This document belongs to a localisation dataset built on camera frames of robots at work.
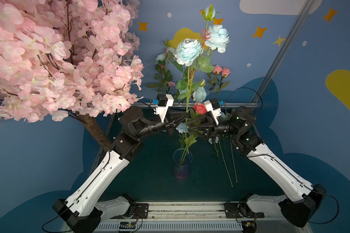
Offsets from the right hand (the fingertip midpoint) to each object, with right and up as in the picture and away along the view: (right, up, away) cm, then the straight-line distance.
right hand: (191, 126), depth 54 cm
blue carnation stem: (+26, -25, +39) cm, 53 cm away
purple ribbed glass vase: (-2, -17, +22) cm, 28 cm away
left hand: (-1, +6, -2) cm, 6 cm away
